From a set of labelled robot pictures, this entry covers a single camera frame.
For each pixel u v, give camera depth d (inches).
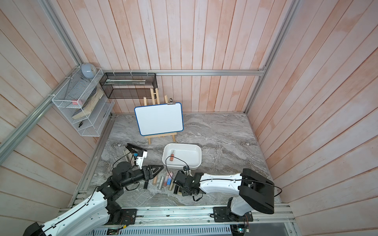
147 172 26.4
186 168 30.3
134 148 38.6
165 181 33.0
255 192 16.9
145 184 32.9
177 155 37.3
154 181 33.0
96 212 21.4
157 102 34.8
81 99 30.5
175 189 32.1
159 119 36.6
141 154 28.0
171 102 34.9
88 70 32.2
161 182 33.0
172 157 36.8
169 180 33.0
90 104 31.7
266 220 28.7
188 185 24.6
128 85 41.0
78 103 27.3
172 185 32.8
